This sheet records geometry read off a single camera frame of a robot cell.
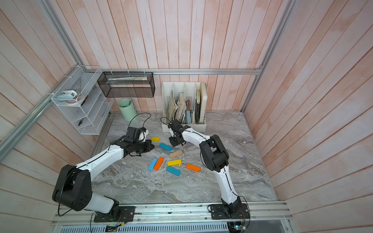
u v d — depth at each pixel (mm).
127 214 730
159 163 906
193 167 903
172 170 893
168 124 931
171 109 960
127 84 1038
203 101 945
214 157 563
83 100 746
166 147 984
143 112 1234
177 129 791
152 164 905
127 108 1046
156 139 1034
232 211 640
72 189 427
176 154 955
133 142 687
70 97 685
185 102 984
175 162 928
